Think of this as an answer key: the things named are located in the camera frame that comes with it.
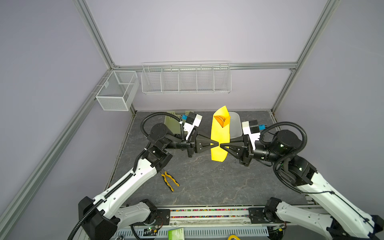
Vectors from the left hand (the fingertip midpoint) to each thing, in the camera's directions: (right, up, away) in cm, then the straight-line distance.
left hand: (217, 148), depth 51 cm
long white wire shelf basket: (-14, +40, +48) cm, 64 cm away
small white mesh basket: (-58, +29, +43) cm, 77 cm away
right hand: (+1, +1, 0) cm, 1 cm away
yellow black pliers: (-26, -22, +36) cm, 50 cm away
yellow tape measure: (+9, -43, +17) cm, 48 cm away
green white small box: (-17, -42, +17) cm, 49 cm away
